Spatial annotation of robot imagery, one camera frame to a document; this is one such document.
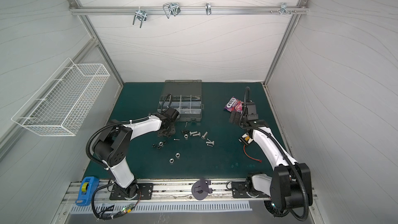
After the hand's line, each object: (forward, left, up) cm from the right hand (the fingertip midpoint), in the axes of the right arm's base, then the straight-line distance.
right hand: (242, 113), depth 87 cm
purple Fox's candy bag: (+14, +2, -11) cm, 18 cm away
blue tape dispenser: (-40, +74, -7) cm, 84 cm away
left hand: (-6, +42, -12) cm, 44 cm away
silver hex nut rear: (-22, +35, -12) cm, 43 cm away
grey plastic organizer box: (+18, +36, -9) cm, 42 cm away
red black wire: (-22, -10, -12) cm, 27 cm away
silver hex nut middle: (-10, +32, -11) cm, 36 cm away
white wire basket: (-12, +85, +20) cm, 88 cm away
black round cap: (-37, +22, -11) cm, 45 cm away
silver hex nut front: (-25, +38, -12) cm, 47 cm away
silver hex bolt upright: (-10, +22, -12) cm, 27 cm away
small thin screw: (-12, +38, -12) cm, 42 cm away
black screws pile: (-7, +34, -11) cm, 36 cm away
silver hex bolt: (-8, +27, -12) cm, 31 cm away
